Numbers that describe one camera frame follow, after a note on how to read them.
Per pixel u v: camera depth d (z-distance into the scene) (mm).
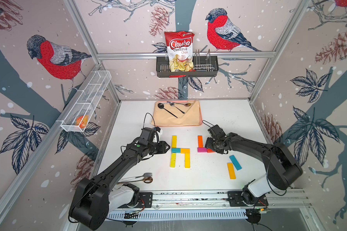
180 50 815
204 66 951
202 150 908
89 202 390
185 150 919
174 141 956
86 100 790
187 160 878
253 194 619
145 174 819
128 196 620
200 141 954
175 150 922
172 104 1175
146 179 815
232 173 832
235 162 861
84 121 674
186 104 1168
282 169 444
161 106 1163
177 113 1111
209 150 824
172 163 868
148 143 657
